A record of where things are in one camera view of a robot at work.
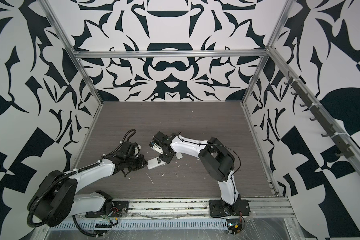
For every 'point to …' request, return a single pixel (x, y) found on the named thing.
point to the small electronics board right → (234, 225)
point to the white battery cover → (178, 155)
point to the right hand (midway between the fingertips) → (167, 155)
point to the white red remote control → (154, 162)
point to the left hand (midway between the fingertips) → (149, 160)
